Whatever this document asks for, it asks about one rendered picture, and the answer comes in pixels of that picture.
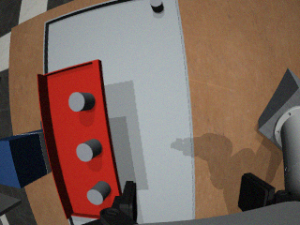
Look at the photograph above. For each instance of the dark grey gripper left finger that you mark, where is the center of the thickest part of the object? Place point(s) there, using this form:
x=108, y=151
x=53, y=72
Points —
x=126, y=214

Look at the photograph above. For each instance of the grey cylinder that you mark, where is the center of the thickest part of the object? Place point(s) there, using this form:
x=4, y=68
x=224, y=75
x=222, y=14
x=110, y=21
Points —
x=88, y=150
x=80, y=101
x=98, y=193
x=157, y=5

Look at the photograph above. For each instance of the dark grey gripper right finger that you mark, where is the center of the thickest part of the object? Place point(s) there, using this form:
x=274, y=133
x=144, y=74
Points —
x=255, y=193

